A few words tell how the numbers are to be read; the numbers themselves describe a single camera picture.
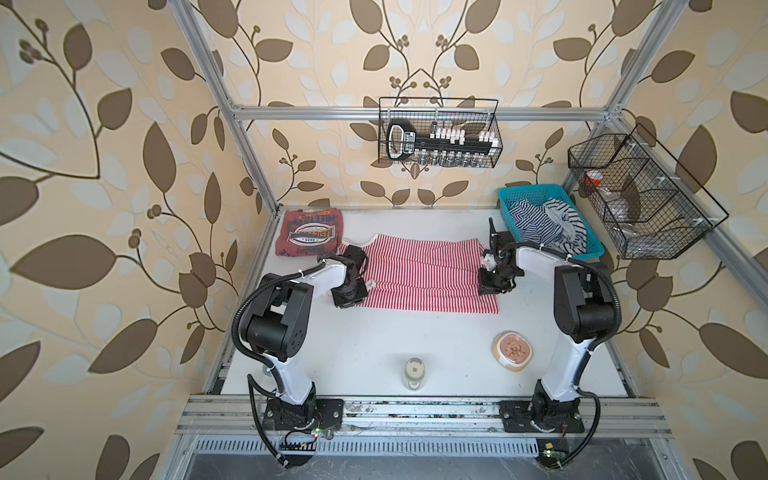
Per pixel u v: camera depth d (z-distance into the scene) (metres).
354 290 0.81
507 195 1.15
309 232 1.11
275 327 0.48
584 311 0.52
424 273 1.33
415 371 0.72
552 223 1.09
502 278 0.85
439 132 0.82
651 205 0.73
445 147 0.83
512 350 0.83
